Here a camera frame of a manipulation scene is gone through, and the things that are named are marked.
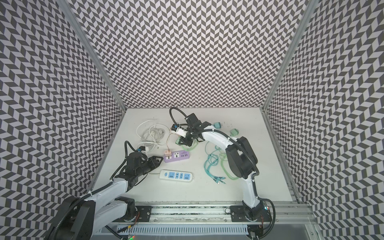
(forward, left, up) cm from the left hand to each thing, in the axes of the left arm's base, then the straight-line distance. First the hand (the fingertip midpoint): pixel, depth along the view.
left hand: (162, 159), depth 88 cm
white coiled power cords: (+20, +10, -1) cm, 23 cm away
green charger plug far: (+21, -46, -2) cm, 51 cm away
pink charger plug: (+3, -4, +3) cm, 6 cm away
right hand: (+9, -11, +4) cm, 15 cm away
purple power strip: (+3, -8, -1) cm, 9 cm away
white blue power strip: (-9, -9, -1) cm, 13 cm away
